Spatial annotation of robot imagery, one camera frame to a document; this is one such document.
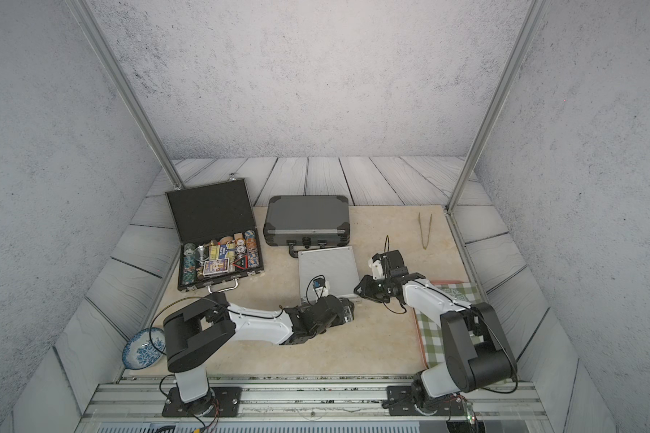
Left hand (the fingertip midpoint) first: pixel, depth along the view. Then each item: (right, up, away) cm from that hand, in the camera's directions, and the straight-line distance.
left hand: (351, 313), depth 87 cm
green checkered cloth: (+25, -5, -2) cm, 25 cm away
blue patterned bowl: (-62, -9, -5) cm, 63 cm away
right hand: (+3, +6, +2) cm, 7 cm away
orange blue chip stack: (-35, +16, +14) cm, 41 cm away
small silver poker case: (-4, +13, +8) cm, 16 cm away
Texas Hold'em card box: (-47, +18, +15) cm, 53 cm away
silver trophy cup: (-55, +17, +15) cm, 59 cm away
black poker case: (-52, +27, +22) cm, 63 cm away
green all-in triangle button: (-39, +14, +14) cm, 44 cm away
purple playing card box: (-47, +13, +11) cm, 50 cm away
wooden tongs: (+30, +26, +25) cm, 47 cm away
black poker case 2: (-16, +30, +17) cm, 38 cm away
